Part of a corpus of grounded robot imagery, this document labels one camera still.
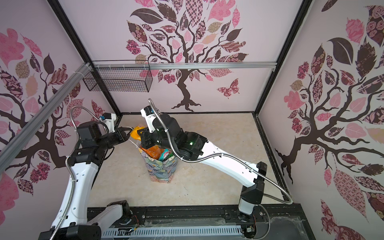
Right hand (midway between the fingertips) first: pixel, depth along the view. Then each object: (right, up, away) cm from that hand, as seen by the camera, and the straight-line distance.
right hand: (137, 129), depth 56 cm
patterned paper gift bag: (+5, -22, +17) cm, 28 cm away
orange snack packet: (+1, -12, +21) cm, 24 cm away
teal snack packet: (+7, -13, +18) cm, 23 cm away
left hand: (-8, -1, +15) cm, 17 cm away
